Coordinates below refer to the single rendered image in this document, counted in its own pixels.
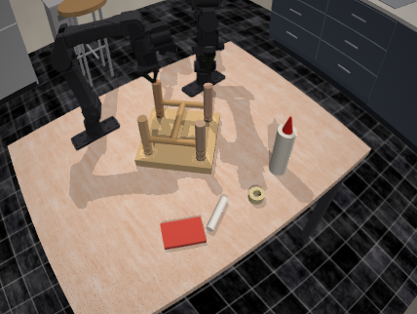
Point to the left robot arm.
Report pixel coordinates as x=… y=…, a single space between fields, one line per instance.
x=208 y=22

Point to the tan wooden stool seat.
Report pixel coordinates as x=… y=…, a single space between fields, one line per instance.
x=179 y=157

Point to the grey bottle with red pointed cap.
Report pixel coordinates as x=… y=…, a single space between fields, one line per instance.
x=283 y=145

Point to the flat red rectangular pad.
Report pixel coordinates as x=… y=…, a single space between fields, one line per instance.
x=182 y=233

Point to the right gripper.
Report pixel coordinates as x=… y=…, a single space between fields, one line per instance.
x=142 y=68

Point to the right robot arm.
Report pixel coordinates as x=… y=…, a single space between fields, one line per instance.
x=127 y=24

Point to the brown wooden stool leg frame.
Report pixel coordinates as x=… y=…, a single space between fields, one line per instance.
x=200 y=125

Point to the white cylinder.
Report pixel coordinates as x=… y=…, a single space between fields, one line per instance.
x=217 y=213

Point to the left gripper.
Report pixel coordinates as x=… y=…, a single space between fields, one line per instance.
x=208 y=59

